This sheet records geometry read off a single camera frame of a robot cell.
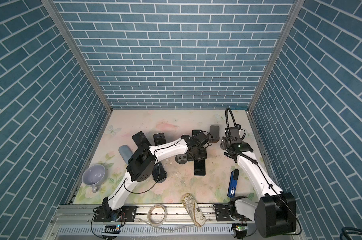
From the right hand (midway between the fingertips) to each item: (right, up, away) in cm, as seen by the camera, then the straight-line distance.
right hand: (230, 141), depth 85 cm
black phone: (-42, +1, +5) cm, 43 cm away
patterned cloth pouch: (-22, -32, -12) cm, 40 cm away
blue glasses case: (-65, -9, +10) cm, 66 cm away
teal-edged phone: (-18, -16, +5) cm, 25 cm away
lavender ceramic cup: (-78, -20, 0) cm, 81 cm away
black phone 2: (-19, +3, +26) cm, 32 cm away
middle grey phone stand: (-28, -11, +4) cm, 31 cm away
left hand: (-15, -12, +8) cm, 21 cm away
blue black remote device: (+1, -23, -2) cm, 23 cm away
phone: (-53, +1, +3) cm, 54 cm away
